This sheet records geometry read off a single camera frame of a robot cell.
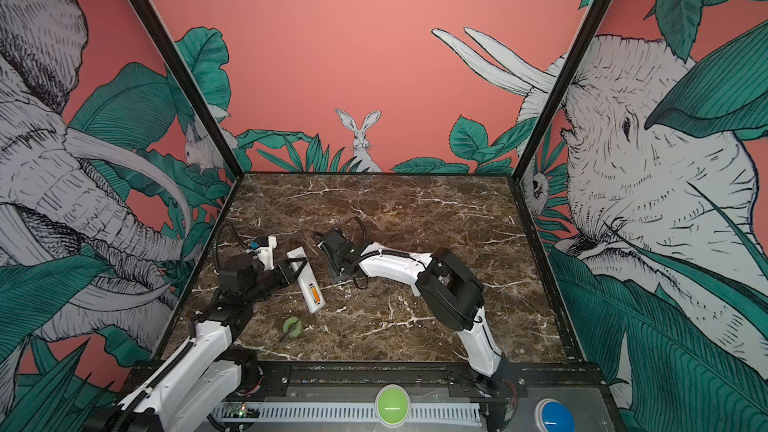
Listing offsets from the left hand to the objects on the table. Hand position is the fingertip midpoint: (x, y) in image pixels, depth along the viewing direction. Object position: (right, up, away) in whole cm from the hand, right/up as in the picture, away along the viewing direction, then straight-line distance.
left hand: (305, 257), depth 81 cm
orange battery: (+3, -11, +1) cm, 11 cm away
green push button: (+24, -33, -11) cm, 43 cm away
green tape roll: (-5, -19, +1) cm, 20 cm away
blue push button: (+62, -35, -12) cm, 72 cm away
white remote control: (+1, -7, 0) cm, 7 cm away
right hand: (+7, -4, +8) cm, 12 cm away
